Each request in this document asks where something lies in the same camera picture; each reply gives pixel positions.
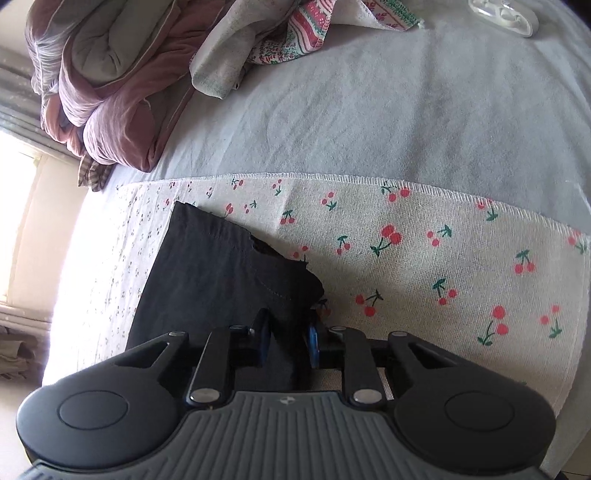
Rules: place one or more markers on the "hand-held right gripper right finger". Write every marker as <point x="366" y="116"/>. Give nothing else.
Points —
<point x="315" y="346"/>

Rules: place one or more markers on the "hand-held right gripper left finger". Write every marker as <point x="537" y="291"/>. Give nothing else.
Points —
<point x="263" y="337"/>

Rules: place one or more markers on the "black pants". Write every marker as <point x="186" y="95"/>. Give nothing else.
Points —
<point x="217" y="286"/>

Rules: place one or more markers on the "cherry print cloth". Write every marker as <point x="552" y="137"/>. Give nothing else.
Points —
<point x="438" y="258"/>

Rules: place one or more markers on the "striped grey cloth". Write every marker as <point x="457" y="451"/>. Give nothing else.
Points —
<point x="94" y="175"/>

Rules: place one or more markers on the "bed with light blue sheet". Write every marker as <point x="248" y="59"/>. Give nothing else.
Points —
<point x="392" y="115"/>

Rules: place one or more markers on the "stack of folded cardboard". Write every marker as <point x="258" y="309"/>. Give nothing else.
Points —
<point x="14" y="355"/>

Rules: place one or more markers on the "white patterned cloth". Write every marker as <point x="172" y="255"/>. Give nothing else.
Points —
<point x="231" y="60"/>

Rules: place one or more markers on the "purple folded quilt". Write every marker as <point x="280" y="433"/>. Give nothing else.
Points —
<point x="111" y="92"/>

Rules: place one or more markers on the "grey patterned curtain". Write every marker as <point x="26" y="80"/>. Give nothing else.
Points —
<point x="18" y="99"/>

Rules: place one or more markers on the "white plastic object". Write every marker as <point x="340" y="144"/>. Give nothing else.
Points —
<point x="503" y="14"/>

